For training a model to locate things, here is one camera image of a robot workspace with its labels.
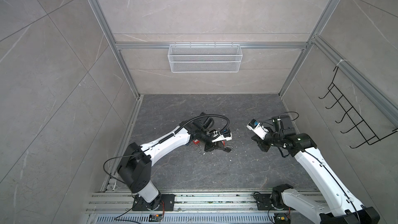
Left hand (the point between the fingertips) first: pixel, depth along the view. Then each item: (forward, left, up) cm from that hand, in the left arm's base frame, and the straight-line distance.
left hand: (223, 143), depth 77 cm
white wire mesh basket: (+55, +7, +14) cm, 57 cm away
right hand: (+3, -16, +2) cm, 17 cm away
